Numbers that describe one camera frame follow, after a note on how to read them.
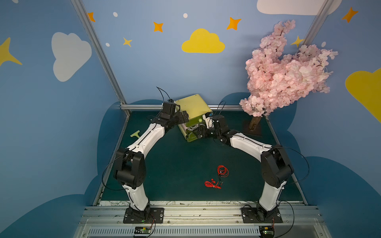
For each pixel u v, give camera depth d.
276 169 0.49
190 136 0.93
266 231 0.73
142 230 0.72
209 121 0.80
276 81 0.64
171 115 0.70
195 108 0.95
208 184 0.84
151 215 0.74
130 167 0.48
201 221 0.74
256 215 0.73
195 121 0.90
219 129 0.72
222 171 0.89
